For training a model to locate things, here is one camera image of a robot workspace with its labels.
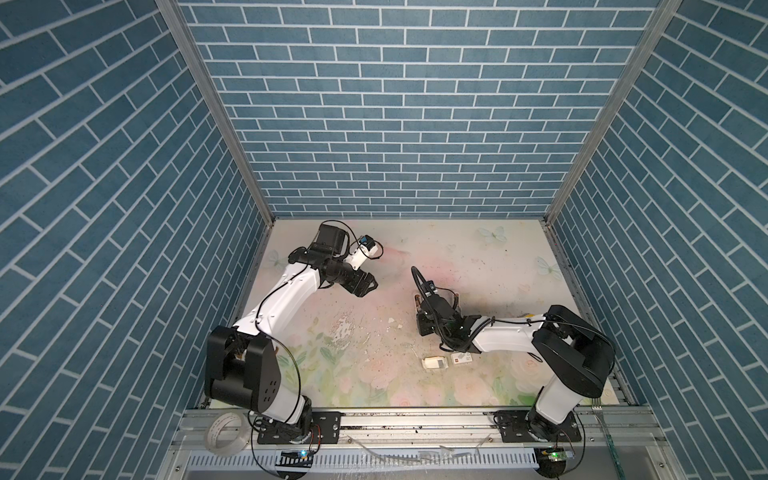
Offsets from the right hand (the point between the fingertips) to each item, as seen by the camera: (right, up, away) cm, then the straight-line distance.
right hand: (417, 310), depth 92 cm
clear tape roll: (-51, -24, -21) cm, 60 cm away
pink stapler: (+9, +5, -16) cm, 19 cm away
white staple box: (+12, -12, -8) cm, 19 cm away
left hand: (-15, +11, -7) cm, 20 cm away
